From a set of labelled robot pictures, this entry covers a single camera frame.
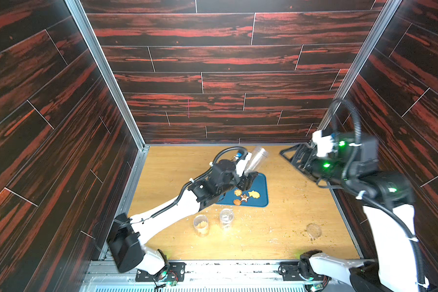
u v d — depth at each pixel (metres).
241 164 0.60
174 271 0.73
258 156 0.66
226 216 0.85
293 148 0.51
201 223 0.80
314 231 0.84
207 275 0.74
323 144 0.50
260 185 1.00
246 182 0.63
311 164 0.48
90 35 0.73
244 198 0.96
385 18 0.69
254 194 0.96
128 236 0.40
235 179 0.53
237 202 0.93
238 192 0.96
